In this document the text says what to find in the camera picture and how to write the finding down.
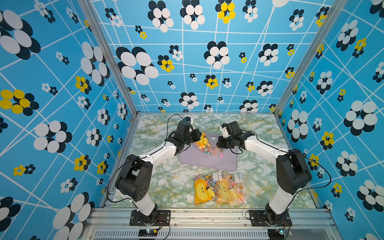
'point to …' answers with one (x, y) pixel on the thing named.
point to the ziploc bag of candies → (220, 187)
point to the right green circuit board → (276, 234)
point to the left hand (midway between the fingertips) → (204, 131)
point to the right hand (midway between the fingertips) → (218, 143)
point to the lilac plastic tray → (193, 156)
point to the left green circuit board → (147, 232)
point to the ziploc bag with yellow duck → (205, 139)
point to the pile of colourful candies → (210, 149)
